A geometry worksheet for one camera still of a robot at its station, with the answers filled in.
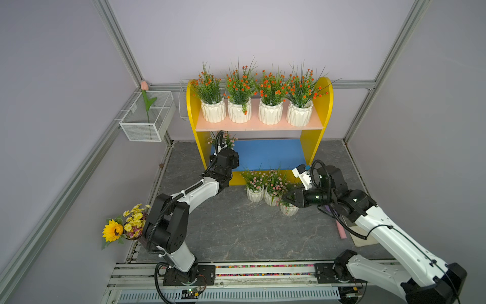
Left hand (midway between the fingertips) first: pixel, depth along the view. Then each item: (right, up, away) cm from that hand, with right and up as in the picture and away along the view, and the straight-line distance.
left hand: (226, 153), depth 90 cm
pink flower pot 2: (+14, -13, -6) cm, 20 cm away
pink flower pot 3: (+23, -15, -7) cm, 28 cm away
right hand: (+24, -17, -20) cm, 35 cm away
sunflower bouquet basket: (-28, -25, -29) cm, 47 cm away
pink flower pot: (+2, +6, -8) cm, 10 cm away
